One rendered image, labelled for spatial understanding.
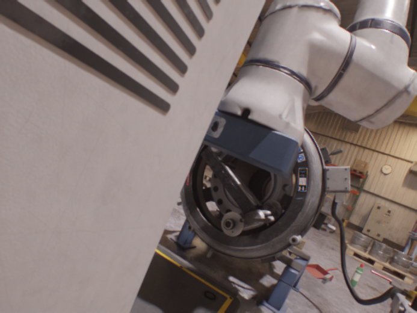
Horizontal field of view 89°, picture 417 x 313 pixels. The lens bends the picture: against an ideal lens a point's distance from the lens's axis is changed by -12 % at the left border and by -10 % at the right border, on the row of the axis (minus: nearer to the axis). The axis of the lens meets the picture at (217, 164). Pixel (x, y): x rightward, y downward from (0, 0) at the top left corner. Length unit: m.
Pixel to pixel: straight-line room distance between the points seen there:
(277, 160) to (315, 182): 0.67
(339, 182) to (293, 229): 0.27
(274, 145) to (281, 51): 0.17
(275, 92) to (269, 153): 0.11
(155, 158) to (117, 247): 0.07
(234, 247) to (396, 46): 0.93
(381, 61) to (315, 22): 0.15
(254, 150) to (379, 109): 0.27
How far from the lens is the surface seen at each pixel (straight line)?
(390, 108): 0.56
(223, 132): 0.41
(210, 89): 0.19
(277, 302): 1.49
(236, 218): 1.11
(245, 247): 1.11
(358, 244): 5.21
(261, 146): 0.39
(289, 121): 0.41
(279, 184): 1.19
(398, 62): 0.58
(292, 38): 0.47
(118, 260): 0.19
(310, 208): 1.04
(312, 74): 0.48
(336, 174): 1.07
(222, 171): 1.15
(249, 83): 0.44
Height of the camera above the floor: 0.64
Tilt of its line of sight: 1 degrees down
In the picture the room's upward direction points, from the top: 24 degrees clockwise
